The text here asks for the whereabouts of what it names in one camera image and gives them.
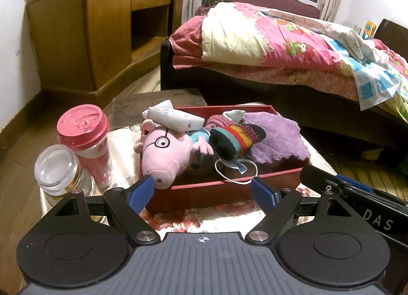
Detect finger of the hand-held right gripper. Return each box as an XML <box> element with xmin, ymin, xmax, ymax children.
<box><xmin>301</xmin><ymin>165</ymin><xmax>354</xmax><ymax>209</ymax></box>
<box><xmin>336</xmin><ymin>174</ymin><xmax>408</xmax><ymax>208</ymax></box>

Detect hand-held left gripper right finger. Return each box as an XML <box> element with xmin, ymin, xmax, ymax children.
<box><xmin>245</xmin><ymin>177</ymin><xmax>365</xmax><ymax>246</ymax></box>

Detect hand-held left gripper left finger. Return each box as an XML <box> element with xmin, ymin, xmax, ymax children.
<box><xmin>43</xmin><ymin>174</ymin><xmax>161</xmax><ymax>246</ymax></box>

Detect white cord loop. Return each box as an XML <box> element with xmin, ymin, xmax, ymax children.
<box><xmin>214</xmin><ymin>155</ymin><xmax>259</xmax><ymax>185</ymax></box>

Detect red cardboard box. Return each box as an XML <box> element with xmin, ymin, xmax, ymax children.
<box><xmin>140</xmin><ymin>105</ymin><xmax>311</xmax><ymax>213</ymax></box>

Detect pink pig plush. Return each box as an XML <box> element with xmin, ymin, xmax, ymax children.
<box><xmin>134</xmin><ymin>120</ymin><xmax>217</xmax><ymax>190</ymax></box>

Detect purple fleece cloth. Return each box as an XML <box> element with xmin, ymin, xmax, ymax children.
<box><xmin>242</xmin><ymin>111</ymin><xmax>311</xmax><ymax>165</ymax></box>

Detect striped knitted sock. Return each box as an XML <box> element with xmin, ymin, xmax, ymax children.
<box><xmin>210</xmin><ymin>123</ymin><xmax>266</xmax><ymax>159</ymax></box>

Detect long white foam sponge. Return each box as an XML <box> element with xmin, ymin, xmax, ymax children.
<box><xmin>153</xmin><ymin>108</ymin><xmax>205</xmax><ymax>132</ymax></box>

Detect white cloth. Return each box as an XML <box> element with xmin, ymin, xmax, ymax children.
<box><xmin>222</xmin><ymin>109</ymin><xmax>246</xmax><ymax>123</ymax></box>

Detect pink knitted sock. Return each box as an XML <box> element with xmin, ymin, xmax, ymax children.
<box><xmin>206</xmin><ymin>114</ymin><xmax>233</xmax><ymax>130</ymax></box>

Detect short white foam sponge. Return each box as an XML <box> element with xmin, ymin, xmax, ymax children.
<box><xmin>142</xmin><ymin>99</ymin><xmax>174</xmax><ymax>120</ymax></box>

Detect clear glass jar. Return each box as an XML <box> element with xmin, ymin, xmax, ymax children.
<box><xmin>34</xmin><ymin>145</ymin><xmax>96</xmax><ymax>200</ymax></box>

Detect pink lid plastic jar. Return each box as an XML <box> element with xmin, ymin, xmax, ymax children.
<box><xmin>56</xmin><ymin>104</ymin><xmax>113</xmax><ymax>189</ymax></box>

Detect bed with pink quilt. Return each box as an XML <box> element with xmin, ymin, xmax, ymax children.
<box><xmin>169</xmin><ymin>2</ymin><xmax>408</xmax><ymax>123</ymax></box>

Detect yellow blue toy box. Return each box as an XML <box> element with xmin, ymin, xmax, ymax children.
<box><xmin>363</xmin><ymin>21</ymin><xmax>377</xmax><ymax>40</ymax></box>

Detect wooden cabinet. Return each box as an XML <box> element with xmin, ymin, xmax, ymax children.
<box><xmin>25</xmin><ymin>0</ymin><xmax>186</xmax><ymax>99</ymax></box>

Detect dark bed frame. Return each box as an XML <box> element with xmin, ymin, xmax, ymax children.
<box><xmin>159</xmin><ymin>37</ymin><xmax>408</xmax><ymax>150</ymax></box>

